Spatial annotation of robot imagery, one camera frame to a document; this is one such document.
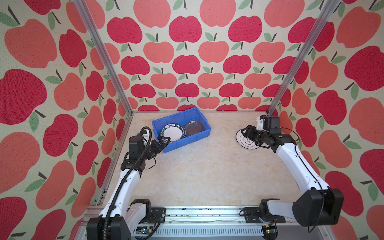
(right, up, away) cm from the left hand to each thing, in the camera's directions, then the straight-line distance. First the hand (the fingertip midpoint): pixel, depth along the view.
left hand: (168, 142), depth 79 cm
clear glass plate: (+14, +8, +29) cm, 34 cm away
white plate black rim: (+49, -2, +23) cm, 55 cm away
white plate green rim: (+1, +5, +26) cm, 26 cm away
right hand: (+45, +6, +3) cm, 45 cm away
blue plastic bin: (+14, +18, +33) cm, 40 cm away
